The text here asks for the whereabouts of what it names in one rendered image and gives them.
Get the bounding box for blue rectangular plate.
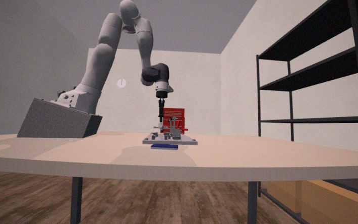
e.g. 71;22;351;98
151;144;178;150

